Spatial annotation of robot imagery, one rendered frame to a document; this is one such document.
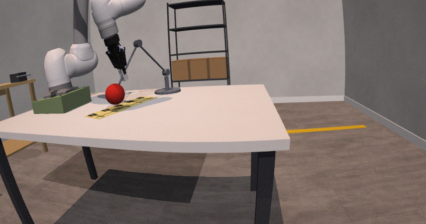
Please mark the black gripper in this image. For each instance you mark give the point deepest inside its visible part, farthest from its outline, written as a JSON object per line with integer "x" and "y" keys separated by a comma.
{"x": 117, "y": 56}

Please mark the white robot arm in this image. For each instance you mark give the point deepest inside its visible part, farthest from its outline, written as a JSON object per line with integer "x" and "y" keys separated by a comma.
{"x": 82, "y": 59}

